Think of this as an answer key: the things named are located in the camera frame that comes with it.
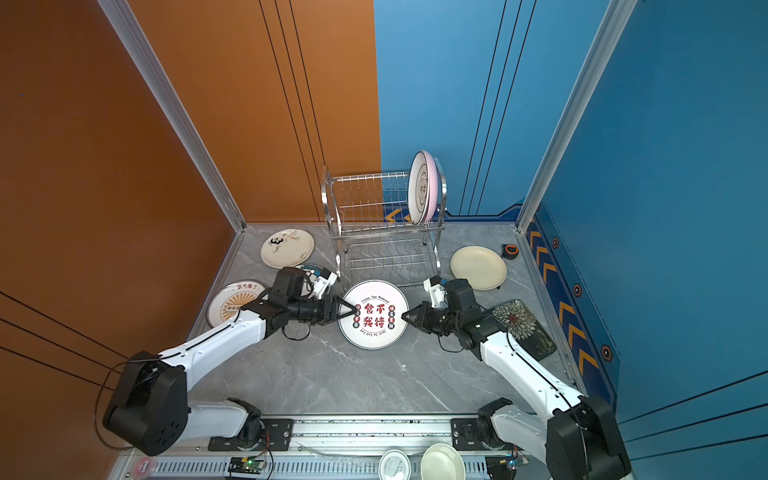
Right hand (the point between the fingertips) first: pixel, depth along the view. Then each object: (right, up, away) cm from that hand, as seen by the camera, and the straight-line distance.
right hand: (400, 317), depth 78 cm
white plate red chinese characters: (-6, -1, +1) cm, 6 cm away
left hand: (-13, +1, +2) cm, 13 cm away
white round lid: (-2, -29, -14) cm, 32 cm away
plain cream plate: (+29, +12, +27) cm, 42 cm away
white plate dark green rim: (-31, +12, +27) cm, 43 cm away
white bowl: (+10, -32, -8) cm, 35 cm away
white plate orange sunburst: (-58, +1, +21) cm, 61 cm away
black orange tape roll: (+41, +17, +30) cm, 54 cm away
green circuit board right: (+26, -33, -8) cm, 42 cm away
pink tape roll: (-61, -34, -8) cm, 70 cm away
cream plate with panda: (-43, +19, +36) cm, 59 cm away
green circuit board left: (-37, -34, -7) cm, 51 cm away
